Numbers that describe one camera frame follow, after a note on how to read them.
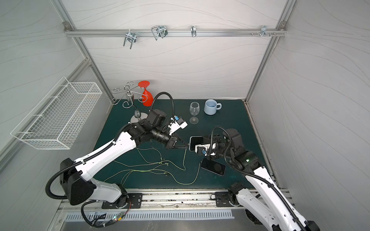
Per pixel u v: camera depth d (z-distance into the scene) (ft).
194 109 3.23
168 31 2.52
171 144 1.99
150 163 2.83
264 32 2.50
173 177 2.68
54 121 2.20
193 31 2.57
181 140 2.05
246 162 1.59
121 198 2.10
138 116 3.32
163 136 1.95
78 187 1.26
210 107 3.59
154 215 2.30
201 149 1.87
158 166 2.82
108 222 2.17
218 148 1.95
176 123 2.02
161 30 2.50
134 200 2.41
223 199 2.42
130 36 2.56
